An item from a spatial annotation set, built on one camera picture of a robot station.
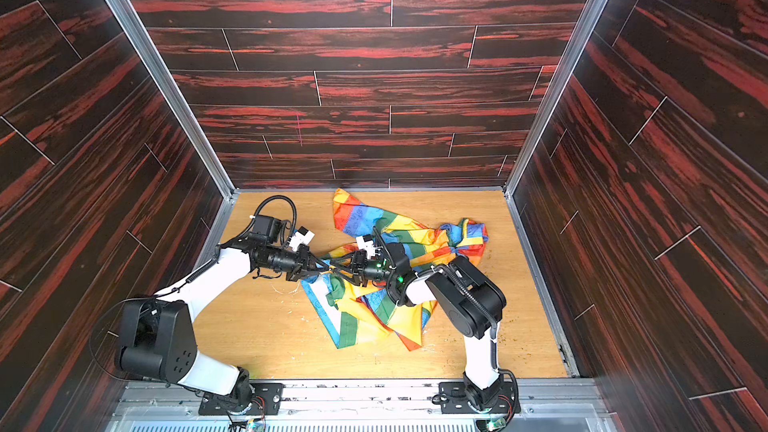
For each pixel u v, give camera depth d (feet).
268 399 2.42
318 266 2.62
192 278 1.66
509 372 2.19
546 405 2.41
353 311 2.82
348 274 2.65
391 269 2.32
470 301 1.48
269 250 2.37
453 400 2.40
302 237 2.64
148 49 2.62
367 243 2.78
